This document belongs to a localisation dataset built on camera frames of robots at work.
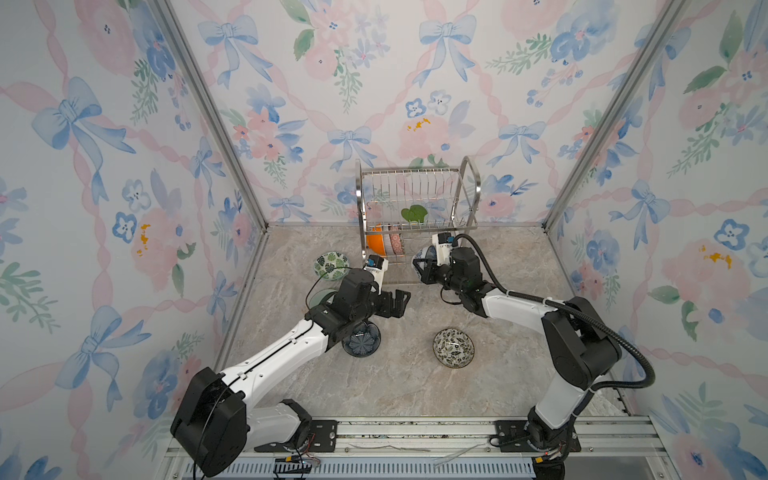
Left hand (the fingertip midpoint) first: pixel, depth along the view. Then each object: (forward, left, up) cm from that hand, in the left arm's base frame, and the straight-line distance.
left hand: (398, 290), depth 79 cm
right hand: (+13, -5, -3) cm, 14 cm away
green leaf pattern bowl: (+23, +23, -17) cm, 37 cm away
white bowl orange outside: (+23, +7, -6) cm, 24 cm away
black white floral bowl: (+22, 0, -6) cm, 23 cm away
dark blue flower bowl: (-7, +10, -18) cm, 22 cm away
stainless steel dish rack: (+42, -1, -7) cm, 42 cm away
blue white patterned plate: (+14, -9, -1) cm, 16 cm away
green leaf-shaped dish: (+21, -5, +8) cm, 23 cm away
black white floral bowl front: (-8, -17, -18) cm, 26 cm away
